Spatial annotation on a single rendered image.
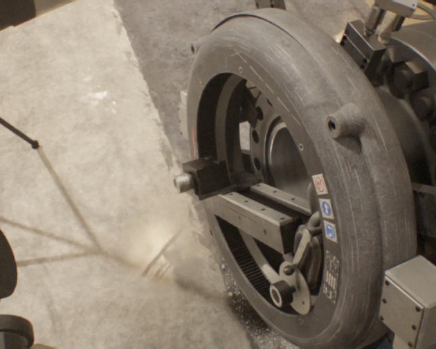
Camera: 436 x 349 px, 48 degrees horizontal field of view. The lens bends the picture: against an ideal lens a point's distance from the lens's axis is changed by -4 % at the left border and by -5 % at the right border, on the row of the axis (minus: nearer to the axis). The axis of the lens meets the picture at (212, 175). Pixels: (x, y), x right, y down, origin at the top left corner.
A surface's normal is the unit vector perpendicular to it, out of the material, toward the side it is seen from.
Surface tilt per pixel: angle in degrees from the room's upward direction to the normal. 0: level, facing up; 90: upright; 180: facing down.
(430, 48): 5
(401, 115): 11
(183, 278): 0
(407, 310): 90
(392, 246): 55
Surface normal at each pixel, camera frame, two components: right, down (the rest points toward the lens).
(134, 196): 0.09, -0.64
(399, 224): 0.37, 0.15
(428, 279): -0.08, -0.86
